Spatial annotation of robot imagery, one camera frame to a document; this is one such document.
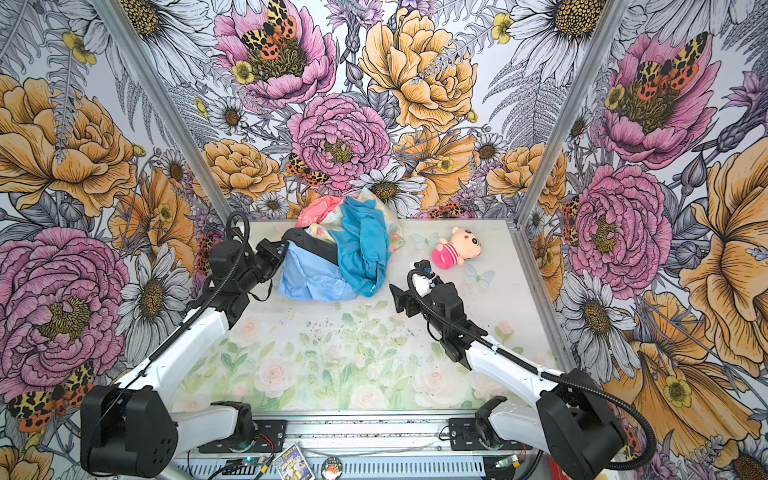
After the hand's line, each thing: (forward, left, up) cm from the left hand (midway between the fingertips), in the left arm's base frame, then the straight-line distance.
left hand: (291, 248), depth 82 cm
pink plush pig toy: (+16, -52, -18) cm, 57 cm away
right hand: (-8, -30, -8) cm, 32 cm away
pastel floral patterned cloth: (+11, -6, -5) cm, 13 cm away
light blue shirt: (-5, -3, -6) cm, 8 cm away
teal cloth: (+10, -18, -10) cm, 23 cm away
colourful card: (-46, -4, -22) cm, 51 cm away
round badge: (-46, -12, -24) cm, 54 cm away
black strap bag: (+4, -4, -3) cm, 6 cm away
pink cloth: (+27, 0, -12) cm, 30 cm away
